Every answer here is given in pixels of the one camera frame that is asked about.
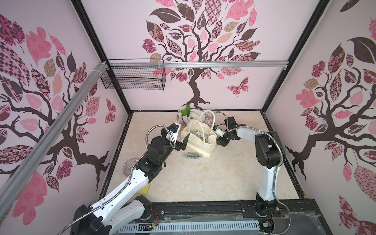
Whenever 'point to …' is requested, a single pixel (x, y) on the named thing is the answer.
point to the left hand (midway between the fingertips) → (181, 132)
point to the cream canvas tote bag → (195, 143)
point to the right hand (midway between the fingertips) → (222, 137)
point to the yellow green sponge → (144, 190)
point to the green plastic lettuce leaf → (186, 111)
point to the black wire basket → (134, 74)
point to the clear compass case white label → (192, 155)
